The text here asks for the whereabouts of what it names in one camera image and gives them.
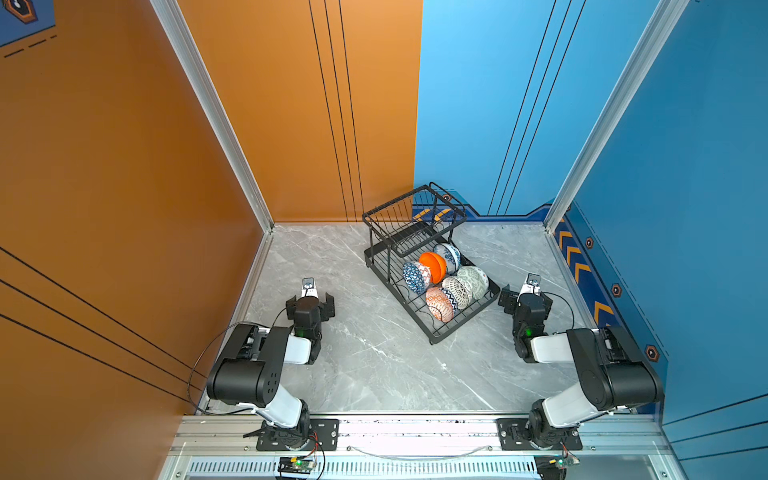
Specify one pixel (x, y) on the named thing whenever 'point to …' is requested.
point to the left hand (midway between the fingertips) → (311, 292)
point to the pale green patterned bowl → (476, 278)
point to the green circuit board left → (296, 465)
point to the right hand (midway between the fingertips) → (521, 289)
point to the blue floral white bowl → (451, 256)
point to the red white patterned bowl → (440, 304)
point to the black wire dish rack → (412, 252)
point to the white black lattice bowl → (459, 291)
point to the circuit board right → (551, 467)
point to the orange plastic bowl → (437, 265)
